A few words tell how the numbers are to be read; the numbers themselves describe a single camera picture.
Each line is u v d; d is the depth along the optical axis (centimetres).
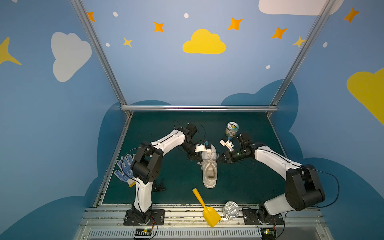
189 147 78
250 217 74
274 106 116
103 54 86
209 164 83
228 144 81
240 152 75
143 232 73
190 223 73
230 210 72
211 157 88
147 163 51
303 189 44
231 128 104
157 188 82
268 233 73
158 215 75
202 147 79
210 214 76
